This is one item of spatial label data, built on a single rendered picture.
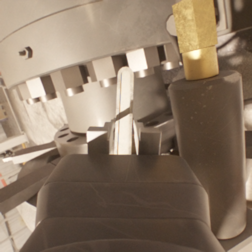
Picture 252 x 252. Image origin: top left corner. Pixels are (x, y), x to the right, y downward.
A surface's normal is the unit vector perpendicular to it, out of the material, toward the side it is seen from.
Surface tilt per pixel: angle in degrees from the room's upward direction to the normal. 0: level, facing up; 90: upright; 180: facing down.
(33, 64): 29
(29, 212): 36
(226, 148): 54
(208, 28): 60
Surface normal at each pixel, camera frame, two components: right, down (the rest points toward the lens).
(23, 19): -0.30, 0.36
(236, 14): -0.73, 0.37
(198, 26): 0.18, 0.25
